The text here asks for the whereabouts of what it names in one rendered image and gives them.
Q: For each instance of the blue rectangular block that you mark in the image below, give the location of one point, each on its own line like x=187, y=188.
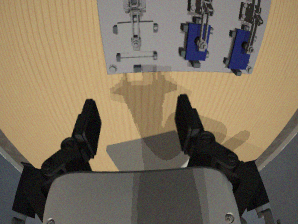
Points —
x=189, y=45
x=238, y=59

